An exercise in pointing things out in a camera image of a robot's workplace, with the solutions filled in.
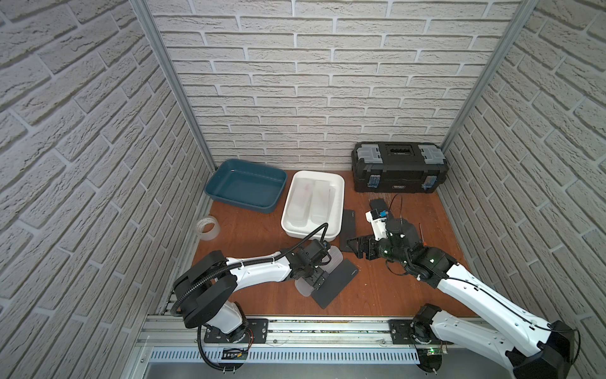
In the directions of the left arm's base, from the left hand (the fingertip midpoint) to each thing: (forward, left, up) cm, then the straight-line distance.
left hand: (318, 268), depth 86 cm
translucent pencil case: (+23, +7, +6) cm, 25 cm away
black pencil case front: (-4, -6, -4) cm, 9 cm away
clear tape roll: (+17, +45, 0) cm, 48 cm away
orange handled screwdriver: (+15, -45, -1) cm, 47 cm away
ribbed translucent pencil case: (-8, +5, +1) cm, 9 cm away
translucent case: (+28, -2, +3) cm, 29 cm away
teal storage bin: (+46, +35, -5) cm, 58 cm away
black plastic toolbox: (+38, -38, +16) cm, 56 cm away
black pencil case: (+31, -29, -1) cm, 43 cm away
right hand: (+3, -12, +17) cm, 21 cm away
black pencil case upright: (+17, -14, -1) cm, 22 cm away
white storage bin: (+28, -9, 0) cm, 29 cm away
